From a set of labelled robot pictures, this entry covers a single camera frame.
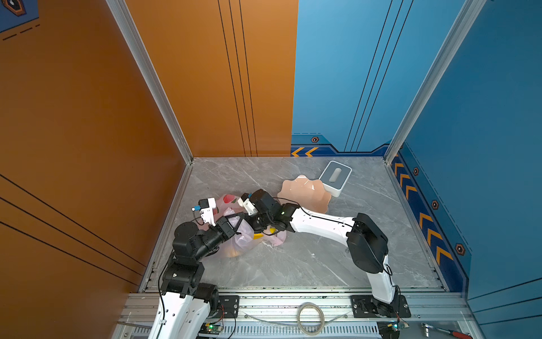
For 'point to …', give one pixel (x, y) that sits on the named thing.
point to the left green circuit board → (210, 327)
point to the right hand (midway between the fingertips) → (233, 230)
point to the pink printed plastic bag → (245, 242)
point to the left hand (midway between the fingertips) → (246, 213)
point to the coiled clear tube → (299, 321)
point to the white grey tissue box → (334, 177)
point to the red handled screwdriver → (455, 334)
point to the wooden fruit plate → (308, 193)
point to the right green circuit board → (389, 329)
